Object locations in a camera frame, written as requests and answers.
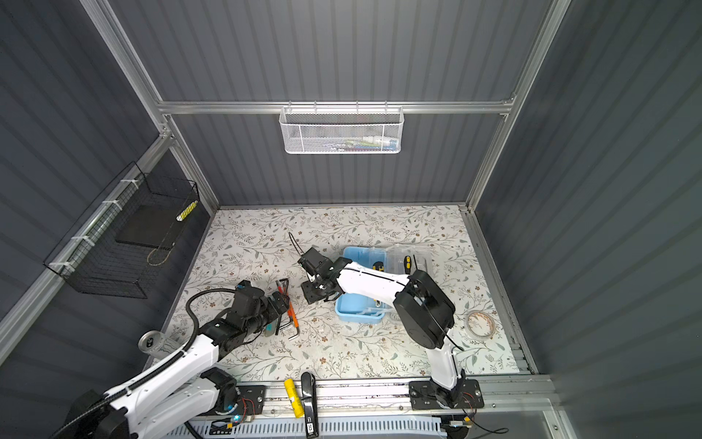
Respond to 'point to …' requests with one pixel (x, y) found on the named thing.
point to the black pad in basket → (151, 225)
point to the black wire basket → (124, 251)
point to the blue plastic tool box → (398, 260)
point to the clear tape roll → (480, 324)
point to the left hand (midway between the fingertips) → (281, 304)
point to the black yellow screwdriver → (408, 260)
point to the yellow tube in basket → (186, 211)
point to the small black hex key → (298, 328)
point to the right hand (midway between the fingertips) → (312, 295)
